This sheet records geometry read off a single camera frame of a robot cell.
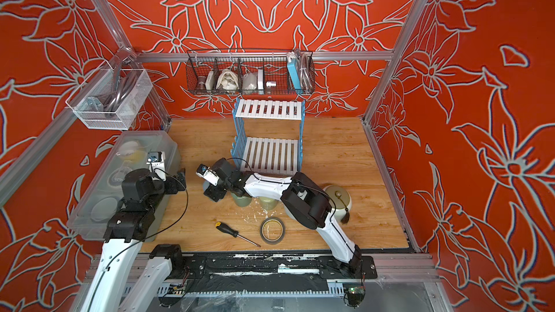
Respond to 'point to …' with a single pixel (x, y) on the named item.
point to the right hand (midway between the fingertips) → (204, 185)
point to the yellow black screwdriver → (235, 233)
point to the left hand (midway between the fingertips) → (169, 167)
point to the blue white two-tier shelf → (268, 136)
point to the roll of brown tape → (274, 242)
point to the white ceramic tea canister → (289, 211)
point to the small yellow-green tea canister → (267, 203)
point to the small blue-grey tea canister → (205, 184)
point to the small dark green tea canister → (241, 201)
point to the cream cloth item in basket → (227, 80)
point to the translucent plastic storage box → (128, 152)
